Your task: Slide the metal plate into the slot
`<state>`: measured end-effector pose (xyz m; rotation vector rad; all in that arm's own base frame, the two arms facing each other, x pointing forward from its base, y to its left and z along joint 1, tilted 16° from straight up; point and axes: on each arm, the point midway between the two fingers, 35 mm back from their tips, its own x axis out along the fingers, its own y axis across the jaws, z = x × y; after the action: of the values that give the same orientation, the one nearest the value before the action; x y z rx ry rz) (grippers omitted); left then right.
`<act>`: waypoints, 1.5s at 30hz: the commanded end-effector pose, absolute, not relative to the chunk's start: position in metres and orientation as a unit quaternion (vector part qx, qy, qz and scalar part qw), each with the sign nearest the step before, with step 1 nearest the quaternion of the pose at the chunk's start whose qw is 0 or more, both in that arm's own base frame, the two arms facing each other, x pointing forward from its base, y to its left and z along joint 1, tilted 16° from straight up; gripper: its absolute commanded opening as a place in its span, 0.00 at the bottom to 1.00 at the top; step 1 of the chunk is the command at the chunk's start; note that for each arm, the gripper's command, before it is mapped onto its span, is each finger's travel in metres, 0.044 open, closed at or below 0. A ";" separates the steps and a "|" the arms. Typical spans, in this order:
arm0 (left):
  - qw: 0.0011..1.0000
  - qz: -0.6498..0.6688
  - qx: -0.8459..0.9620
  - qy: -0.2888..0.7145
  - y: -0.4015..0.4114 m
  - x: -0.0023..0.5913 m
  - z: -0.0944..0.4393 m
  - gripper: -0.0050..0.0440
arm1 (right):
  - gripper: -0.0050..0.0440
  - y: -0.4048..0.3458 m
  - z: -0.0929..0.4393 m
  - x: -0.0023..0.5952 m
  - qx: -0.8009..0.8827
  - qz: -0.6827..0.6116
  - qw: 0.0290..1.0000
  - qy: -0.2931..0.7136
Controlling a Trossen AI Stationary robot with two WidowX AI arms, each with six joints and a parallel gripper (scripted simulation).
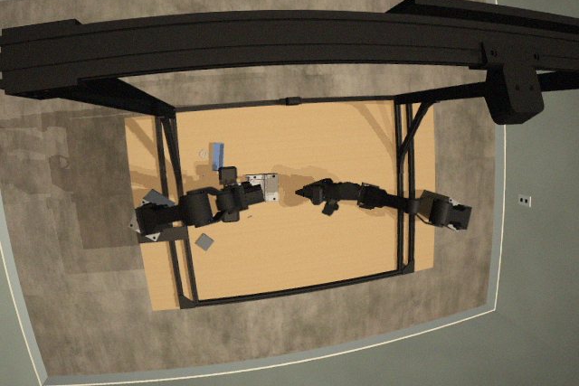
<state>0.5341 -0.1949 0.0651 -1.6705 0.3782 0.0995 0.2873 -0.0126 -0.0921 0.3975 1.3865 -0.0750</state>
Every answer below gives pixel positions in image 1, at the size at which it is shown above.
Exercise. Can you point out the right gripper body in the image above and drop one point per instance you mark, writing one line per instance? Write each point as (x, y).
(229, 173)

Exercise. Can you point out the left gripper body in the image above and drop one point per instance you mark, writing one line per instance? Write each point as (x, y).
(330, 191)

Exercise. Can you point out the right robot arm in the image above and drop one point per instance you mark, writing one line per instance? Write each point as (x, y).
(194, 208)

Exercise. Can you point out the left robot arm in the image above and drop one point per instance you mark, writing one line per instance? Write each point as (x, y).
(373, 196)

